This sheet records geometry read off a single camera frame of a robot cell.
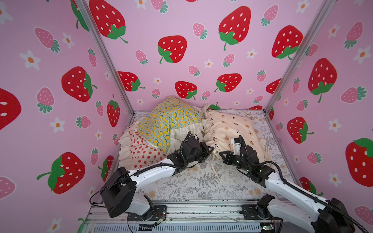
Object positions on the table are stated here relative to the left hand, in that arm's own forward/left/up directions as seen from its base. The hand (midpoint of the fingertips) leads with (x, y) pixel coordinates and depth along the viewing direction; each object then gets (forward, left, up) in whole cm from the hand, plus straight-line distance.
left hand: (217, 148), depth 75 cm
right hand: (-1, -1, -5) cm, 6 cm away
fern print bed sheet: (-8, +1, -22) cm, 23 cm away
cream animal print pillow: (+20, -6, -6) cm, 22 cm away
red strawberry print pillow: (+5, +49, -14) cm, 52 cm away
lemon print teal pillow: (+22, +27, +5) cm, 35 cm away
